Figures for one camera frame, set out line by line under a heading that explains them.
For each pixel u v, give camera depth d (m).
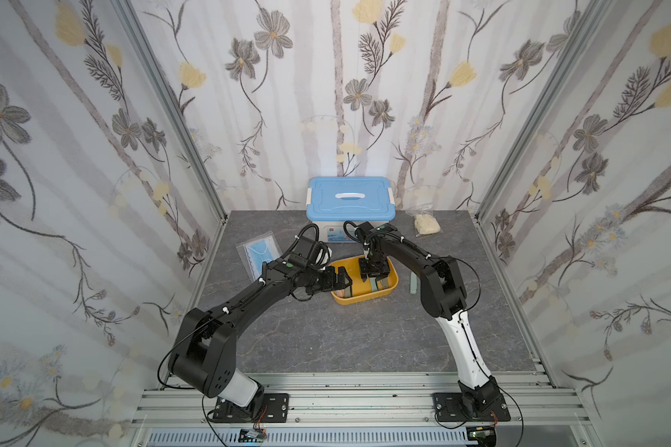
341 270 0.77
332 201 1.03
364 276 0.93
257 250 1.08
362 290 0.96
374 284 0.98
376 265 0.88
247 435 0.71
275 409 0.73
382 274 0.93
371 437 0.70
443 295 0.61
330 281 0.74
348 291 0.96
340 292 0.95
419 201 1.22
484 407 0.65
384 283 0.97
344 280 0.76
